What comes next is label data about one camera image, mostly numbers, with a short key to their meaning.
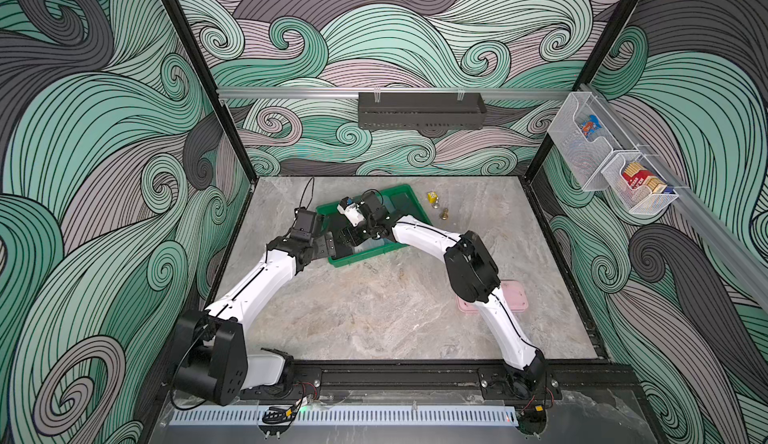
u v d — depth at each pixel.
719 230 0.55
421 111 1.08
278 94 1.62
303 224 0.67
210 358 0.40
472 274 0.60
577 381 0.76
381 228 0.75
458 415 0.70
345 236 0.86
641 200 0.63
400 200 1.08
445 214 1.07
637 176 0.66
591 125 0.83
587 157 0.83
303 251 0.60
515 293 0.86
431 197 1.11
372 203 0.82
